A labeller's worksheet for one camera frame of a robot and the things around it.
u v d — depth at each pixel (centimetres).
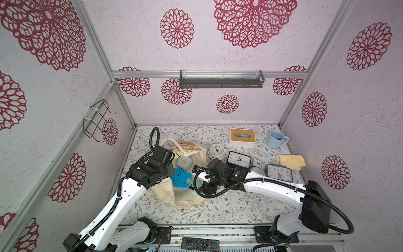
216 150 101
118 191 43
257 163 97
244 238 75
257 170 94
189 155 72
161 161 54
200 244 70
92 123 75
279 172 92
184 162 96
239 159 97
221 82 88
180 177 89
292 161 97
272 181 49
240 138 106
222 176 59
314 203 41
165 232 75
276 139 103
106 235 38
